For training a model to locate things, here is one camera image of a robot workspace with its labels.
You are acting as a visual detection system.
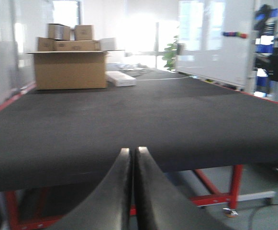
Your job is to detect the flat long cardboard box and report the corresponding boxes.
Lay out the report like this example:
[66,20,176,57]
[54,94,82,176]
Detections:
[54,40,101,52]

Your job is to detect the small white box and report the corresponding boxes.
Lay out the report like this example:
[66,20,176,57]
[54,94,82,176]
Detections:
[100,37,117,51]

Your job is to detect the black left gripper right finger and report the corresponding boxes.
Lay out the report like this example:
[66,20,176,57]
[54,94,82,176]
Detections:
[133,146,233,230]

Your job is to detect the green potted plant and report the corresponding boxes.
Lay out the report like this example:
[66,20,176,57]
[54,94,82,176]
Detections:
[162,26,179,72]

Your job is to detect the white mobile whiteboard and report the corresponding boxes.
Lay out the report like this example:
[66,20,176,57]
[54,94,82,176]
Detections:
[176,0,256,88]

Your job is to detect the small cardboard box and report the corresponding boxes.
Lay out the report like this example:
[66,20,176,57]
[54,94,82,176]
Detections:
[37,37,56,52]
[47,23,72,41]
[74,24,96,41]

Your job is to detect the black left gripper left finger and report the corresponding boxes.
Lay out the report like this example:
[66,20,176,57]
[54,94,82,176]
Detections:
[46,148,133,230]

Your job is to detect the row of coloured magnets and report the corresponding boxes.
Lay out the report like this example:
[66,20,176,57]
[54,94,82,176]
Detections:
[222,31,248,39]

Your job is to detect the row of blue bins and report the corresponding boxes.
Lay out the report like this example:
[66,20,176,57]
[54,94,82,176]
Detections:
[254,8,278,85]

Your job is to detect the large cardboard box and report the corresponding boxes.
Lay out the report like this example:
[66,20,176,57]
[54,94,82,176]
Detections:
[25,49,125,91]

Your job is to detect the long white carton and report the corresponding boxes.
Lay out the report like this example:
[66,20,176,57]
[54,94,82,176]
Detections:
[106,70,137,87]

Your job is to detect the dark grey belt conveyor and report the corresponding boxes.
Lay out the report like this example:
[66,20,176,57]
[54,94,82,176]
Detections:
[0,68,278,230]

